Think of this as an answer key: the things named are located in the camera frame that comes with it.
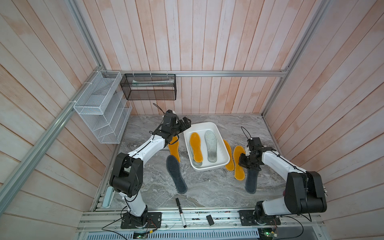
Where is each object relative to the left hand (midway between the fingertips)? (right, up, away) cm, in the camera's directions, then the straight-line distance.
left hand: (187, 125), depth 90 cm
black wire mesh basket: (-27, +28, +14) cm, 41 cm away
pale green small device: (-41, -38, -13) cm, 58 cm away
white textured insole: (+7, -25, +3) cm, 26 cm away
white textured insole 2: (+17, -12, +13) cm, 24 cm away
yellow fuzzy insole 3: (+28, -26, +3) cm, 38 cm away
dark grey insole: (-8, -27, 0) cm, 28 cm away
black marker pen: (-2, -48, -16) cm, 50 cm away
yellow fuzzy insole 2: (-9, -16, +11) cm, 21 cm away
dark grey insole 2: (+38, -32, -4) cm, 50 cm away
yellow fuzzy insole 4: (+31, -29, -4) cm, 42 cm away
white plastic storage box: (+12, -15, +12) cm, 22 cm away
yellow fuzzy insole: (+6, -12, +12) cm, 18 cm away
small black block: (+12, -48, -16) cm, 52 cm away
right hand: (+33, -23, +1) cm, 41 cm away
